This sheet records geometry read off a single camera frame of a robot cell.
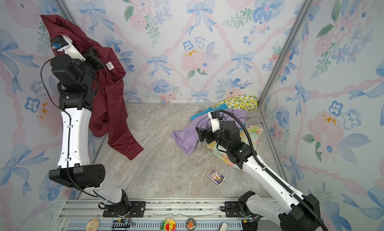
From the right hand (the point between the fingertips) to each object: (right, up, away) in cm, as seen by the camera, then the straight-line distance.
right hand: (204, 124), depth 74 cm
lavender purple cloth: (-9, -9, +18) cm, 22 cm away
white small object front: (+8, -46, -7) cm, 48 cm away
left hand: (-45, +32, -17) cm, 57 cm away
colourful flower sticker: (-17, -46, -5) cm, 49 cm away
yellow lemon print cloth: (+31, +15, +39) cm, 52 cm away
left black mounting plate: (-37, -42, 0) cm, 56 cm away
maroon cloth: (-52, +4, +6) cm, 52 cm away
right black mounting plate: (+14, -42, -1) cm, 44 cm away
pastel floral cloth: (+36, -7, +26) cm, 45 cm away
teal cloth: (+18, +12, +40) cm, 45 cm away
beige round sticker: (-52, -47, -4) cm, 70 cm away
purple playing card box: (+7, -30, +9) cm, 32 cm away
